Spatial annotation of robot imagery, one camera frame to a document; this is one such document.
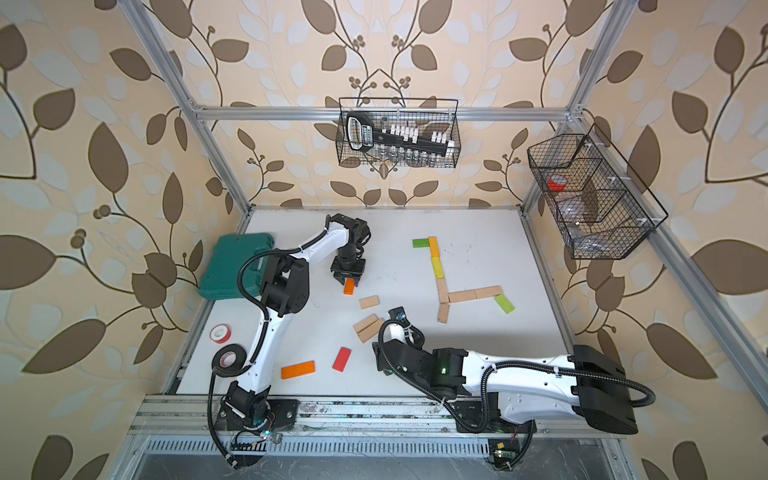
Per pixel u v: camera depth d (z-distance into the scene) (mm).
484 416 474
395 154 890
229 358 843
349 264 892
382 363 534
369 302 963
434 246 1083
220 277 982
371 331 889
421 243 1081
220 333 875
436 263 1046
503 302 937
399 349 551
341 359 835
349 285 987
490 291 970
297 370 820
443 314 920
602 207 733
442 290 978
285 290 630
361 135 866
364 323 909
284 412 745
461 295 966
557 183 806
